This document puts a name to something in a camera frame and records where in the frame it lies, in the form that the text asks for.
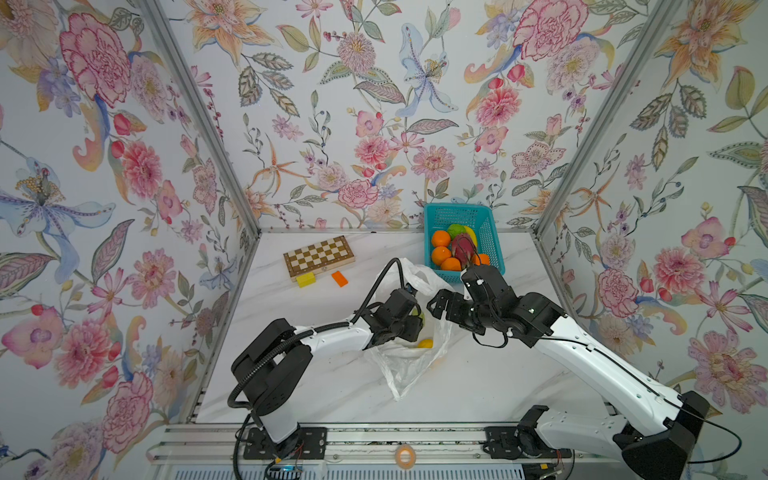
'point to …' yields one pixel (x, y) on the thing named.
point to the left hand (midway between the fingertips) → (420, 326)
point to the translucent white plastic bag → (404, 363)
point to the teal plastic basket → (481, 217)
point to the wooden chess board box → (318, 256)
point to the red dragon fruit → (463, 249)
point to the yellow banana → (472, 235)
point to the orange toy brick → (339, 278)
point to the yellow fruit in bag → (426, 343)
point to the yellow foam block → (306, 279)
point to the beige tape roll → (413, 457)
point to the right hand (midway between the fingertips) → (437, 309)
